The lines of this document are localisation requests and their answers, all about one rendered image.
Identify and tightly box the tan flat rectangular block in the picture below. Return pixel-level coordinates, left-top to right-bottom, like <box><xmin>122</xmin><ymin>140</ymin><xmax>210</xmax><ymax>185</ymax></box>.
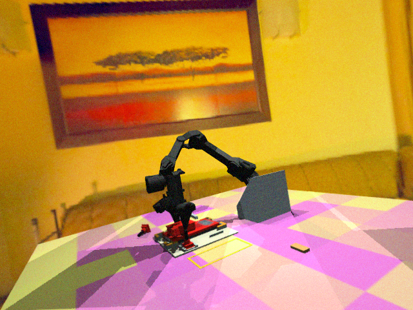
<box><xmin>290</xmin><ymin>243</ymin><xmax>310</xmax><ymax>253</ymax></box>

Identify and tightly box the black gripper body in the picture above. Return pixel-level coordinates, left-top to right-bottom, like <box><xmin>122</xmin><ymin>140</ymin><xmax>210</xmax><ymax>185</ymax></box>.
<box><xmin>166</xmin><ymin>187</ymin><xmax>196</xmax><ymax>214</ymax></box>

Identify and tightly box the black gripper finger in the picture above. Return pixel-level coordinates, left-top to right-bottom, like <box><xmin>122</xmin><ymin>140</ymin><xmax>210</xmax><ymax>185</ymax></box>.
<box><xmin>165</xmin><ymin>208</ymin><xmax>180</xmax><ymax>223</ymax></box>
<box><xmin>176</xmin><ymin>211</ymin><xmax>193</xmax><ymax>230</ymax></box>

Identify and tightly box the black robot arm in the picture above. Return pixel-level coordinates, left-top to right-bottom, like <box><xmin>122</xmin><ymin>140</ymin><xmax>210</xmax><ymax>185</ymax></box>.
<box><xmin>145</xmin><ymin>130</ymin><xmax>259</xmax><ymax>213</ymax></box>

